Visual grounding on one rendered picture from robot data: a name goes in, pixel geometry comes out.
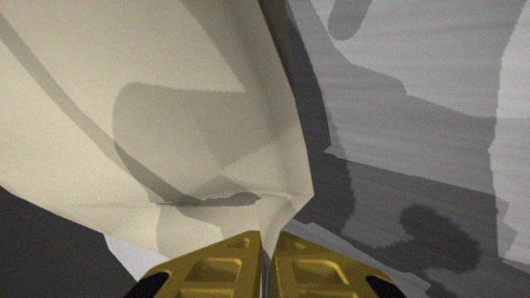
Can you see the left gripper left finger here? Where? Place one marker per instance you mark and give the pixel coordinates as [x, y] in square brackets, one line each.
[230, 268]

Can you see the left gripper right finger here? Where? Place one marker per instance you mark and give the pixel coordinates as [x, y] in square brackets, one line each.
[303, 269]

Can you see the cream pillow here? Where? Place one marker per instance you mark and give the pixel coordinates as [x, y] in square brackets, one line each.
[168, 124]

